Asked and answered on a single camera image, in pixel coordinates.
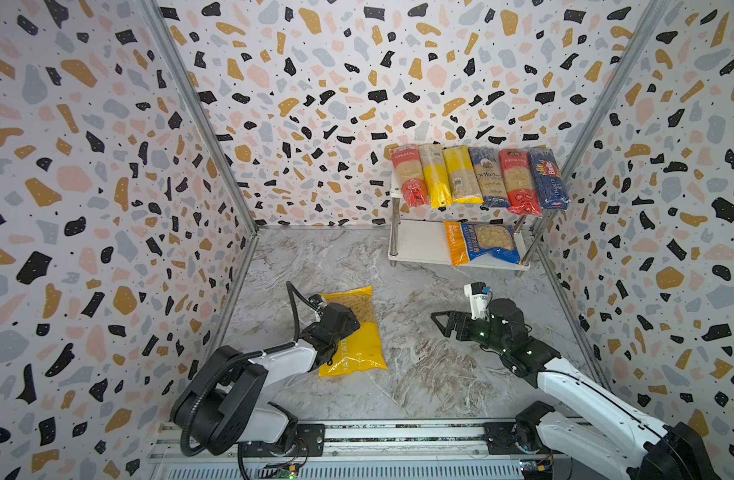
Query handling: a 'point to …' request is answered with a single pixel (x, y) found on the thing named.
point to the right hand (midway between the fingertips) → (438, 312)
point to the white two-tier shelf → (416, 240)
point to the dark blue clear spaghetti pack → (491, 177)
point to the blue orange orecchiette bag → (495, 240)
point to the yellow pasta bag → (361, 350)
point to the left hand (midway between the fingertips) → (346, 316)
